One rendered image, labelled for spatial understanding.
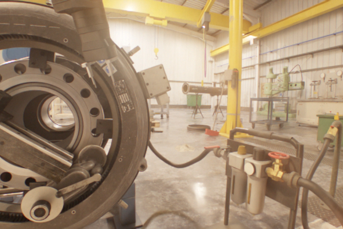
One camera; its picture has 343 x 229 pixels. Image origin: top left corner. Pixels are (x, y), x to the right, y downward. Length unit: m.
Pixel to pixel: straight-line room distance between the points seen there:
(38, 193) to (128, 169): 0.27
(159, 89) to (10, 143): 0.48
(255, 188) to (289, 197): 0.13
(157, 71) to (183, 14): 12.54
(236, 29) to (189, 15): 9.26
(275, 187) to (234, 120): 3.19
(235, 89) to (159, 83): 3.37
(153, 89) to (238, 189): 0.58
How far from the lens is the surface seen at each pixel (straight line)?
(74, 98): 0.74
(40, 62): 0.75
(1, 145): 0.64
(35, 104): 1.41
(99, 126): 0.74
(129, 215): 1.16
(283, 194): 0.87
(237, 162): 0.88
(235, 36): 4.20
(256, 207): 0.89
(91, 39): 0.49
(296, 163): 0.81
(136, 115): 0.63
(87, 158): 0.68
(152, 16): 12.36
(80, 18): 0.48
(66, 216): 0.71
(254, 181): 0.84
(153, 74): 0.69
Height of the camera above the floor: 0.69
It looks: 4 degrees down
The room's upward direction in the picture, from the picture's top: 1 degrees clockwise
